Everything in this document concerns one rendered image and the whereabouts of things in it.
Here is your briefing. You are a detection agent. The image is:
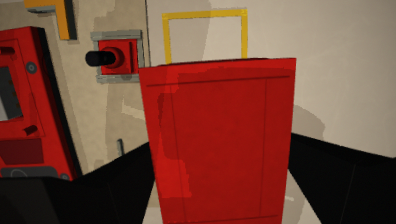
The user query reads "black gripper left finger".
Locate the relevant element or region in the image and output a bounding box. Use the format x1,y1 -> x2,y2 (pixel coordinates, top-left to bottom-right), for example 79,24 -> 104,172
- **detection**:
0,142 -> 155,224

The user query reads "yellow rectangular frame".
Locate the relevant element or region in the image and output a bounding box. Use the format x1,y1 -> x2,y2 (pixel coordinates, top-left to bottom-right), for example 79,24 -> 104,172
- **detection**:
162,9 -> 248,64

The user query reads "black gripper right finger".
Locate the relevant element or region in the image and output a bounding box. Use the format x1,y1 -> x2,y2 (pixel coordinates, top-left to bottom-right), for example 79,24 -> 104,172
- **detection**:
288,132 -> 396,224

